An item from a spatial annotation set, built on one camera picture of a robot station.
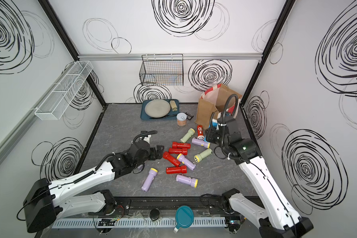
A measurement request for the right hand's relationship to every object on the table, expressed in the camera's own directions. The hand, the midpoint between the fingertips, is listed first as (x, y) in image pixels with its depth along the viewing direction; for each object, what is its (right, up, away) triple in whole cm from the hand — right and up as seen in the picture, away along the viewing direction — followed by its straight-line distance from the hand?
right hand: (208, 132), depth 70 cm
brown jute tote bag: (+15, +21, +42) cm, 49 cm away
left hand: (-26, -9, +9) cm, 29 cm away
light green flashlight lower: (-3, -17, +17) cm, 25 cm away
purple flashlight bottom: (-10, -27, +10) cm, 31 cm away
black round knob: (-25, -36, -5) cm, 44 cm away
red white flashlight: (0, -4, +29) cm, 29 cm away
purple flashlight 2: (-13, -17, +18) cm, 28 cm away
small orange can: (-13, +6, +35) cm, 38 cm away
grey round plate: (-32, +14, +47) cm, 59 cm away
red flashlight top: (-16, -11, +24) cm, 31 cm away
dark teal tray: (-21, +8, +44) cm, 50 cm away
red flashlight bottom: (-12, -22, +13) cm, 29 cm away
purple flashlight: (0, -9, +26) cm, 27 cm away
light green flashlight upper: (-7, -3, +29) cm, 30 cm away
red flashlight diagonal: (-18, -19, +17) cm, 31 cm away
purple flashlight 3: (-29, -25, +13) cm, 40 cm away
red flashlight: (-11, -14, +21) cm, 28 cm away
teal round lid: (-12, -37, -5) cm, 39 cm away
